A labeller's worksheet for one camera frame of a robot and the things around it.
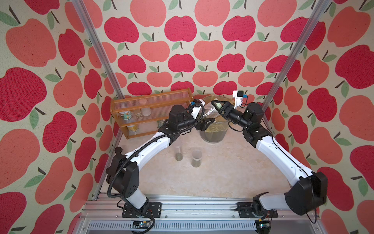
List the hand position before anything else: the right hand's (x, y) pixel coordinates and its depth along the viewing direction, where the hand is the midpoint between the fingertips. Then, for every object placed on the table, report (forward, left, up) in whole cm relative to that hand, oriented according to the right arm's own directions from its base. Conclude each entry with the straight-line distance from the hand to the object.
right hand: (214, 106), depth 69 cm
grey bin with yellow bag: (+1, -5, -21) cm, 21 cm away
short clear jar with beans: (-14, +7, -29) cm, 33 cm away
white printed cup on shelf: (+7, +53, -18) cm, 57 cm away
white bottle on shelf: (+13, +42, -20) cm, 49 cm away
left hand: (-2, +1, -5) cm, 6 cm away
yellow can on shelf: (+8, +53, -33) cm, 63 cm away
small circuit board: (-47, +32, -39) cm, 69 cm away
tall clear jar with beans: (-9, +18, -34) cm, 40 cm away
